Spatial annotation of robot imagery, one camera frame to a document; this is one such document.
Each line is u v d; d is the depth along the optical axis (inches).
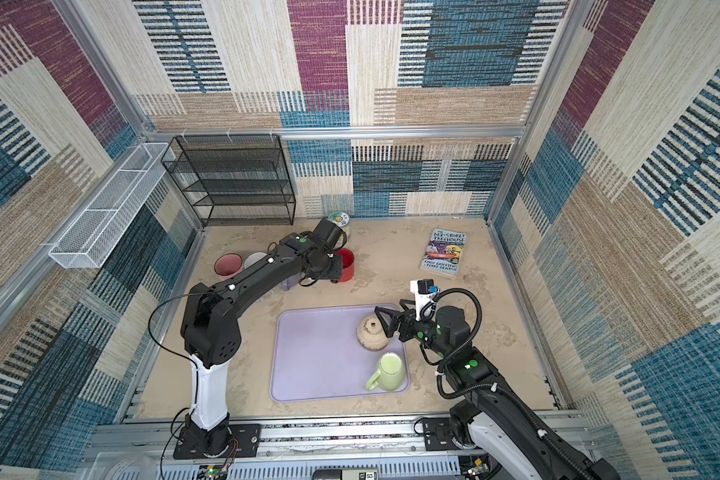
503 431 20.4
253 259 38.1
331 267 31.4
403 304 31.3
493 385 20.9
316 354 34.9
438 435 28.9
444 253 42.5
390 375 29.2
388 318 26.5
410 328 26.6
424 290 26.2
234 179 43.4
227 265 38.9
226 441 28.1
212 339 20.1
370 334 32.1
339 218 44.1
